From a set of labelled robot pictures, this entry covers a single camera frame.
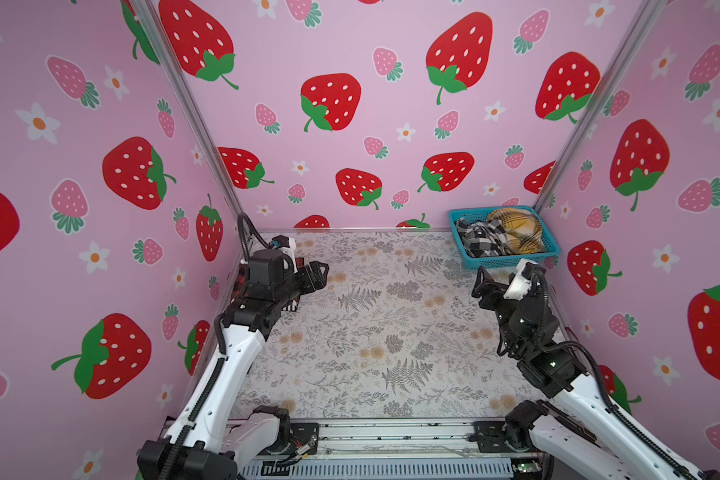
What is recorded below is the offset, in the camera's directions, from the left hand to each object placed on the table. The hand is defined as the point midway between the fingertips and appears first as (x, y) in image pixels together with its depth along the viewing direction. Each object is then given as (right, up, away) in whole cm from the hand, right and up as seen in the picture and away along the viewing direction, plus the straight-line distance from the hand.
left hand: (317, 267), depth 76 cm
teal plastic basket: (+78, +6, +29) cm, 84 cm away
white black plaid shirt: (+55, +9, +30) cm, 64 cm away
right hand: (+43, -1, -6) cm, 43 cm away
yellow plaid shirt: (+70, +12, +32) cm, 78 cm away
